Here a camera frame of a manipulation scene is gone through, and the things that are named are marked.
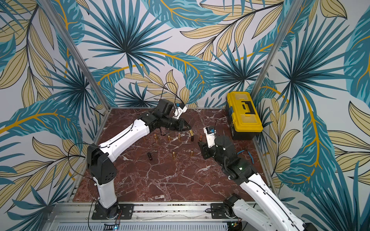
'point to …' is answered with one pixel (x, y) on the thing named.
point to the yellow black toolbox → (244, 120)
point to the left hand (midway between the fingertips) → (190, 130)
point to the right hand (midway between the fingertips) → (203, 140)
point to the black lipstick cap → (192, 138)
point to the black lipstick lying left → (150, 156)
